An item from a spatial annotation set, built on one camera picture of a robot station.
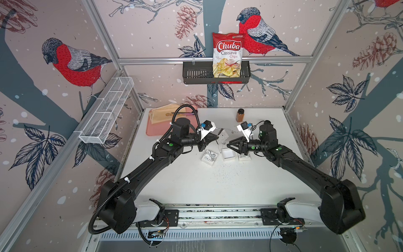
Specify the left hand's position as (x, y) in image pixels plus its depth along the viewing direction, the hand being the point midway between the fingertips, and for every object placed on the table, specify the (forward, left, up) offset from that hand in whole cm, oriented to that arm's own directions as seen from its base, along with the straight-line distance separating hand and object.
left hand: (218, 134), depth 72 cm
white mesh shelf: (0, +56, +2) cm, 56 cm away
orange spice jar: (+31, -18, -21) cm, 41 cm away
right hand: (-1, -6, -7) cm, 9 cm away
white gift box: (0, +4, -24) cm, 25 cm away
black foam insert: (0, -2, -2) cm, 3 cm away
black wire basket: (+53, +9, -1) cm, 54 cm away
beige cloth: (+39, +38, -28) cm, 61 cm away
